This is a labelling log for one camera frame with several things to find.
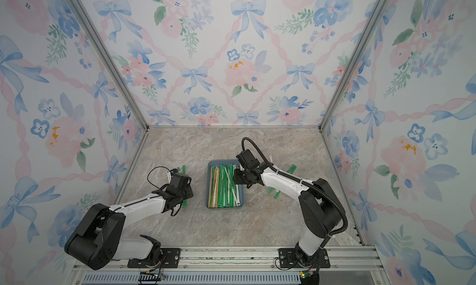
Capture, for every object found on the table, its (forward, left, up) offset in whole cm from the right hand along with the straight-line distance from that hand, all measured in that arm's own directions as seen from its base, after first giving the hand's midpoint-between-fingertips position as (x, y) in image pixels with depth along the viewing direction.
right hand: (237, 177), depth 89 cm
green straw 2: (-1, +5, -6) cm, 8 cm away
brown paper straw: (-2, +12, -6) cm, 14 cm away
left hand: (-3, +24, -6) cm, 25 cm away
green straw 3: (+8, +29, -7) cm, 31 cm away
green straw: (-9, +7, -6) cm, 13 cm away
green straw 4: (-4, -20, -9) cm, 22 cm away
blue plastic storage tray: (+11, +15, -5) cm, 19 cm away
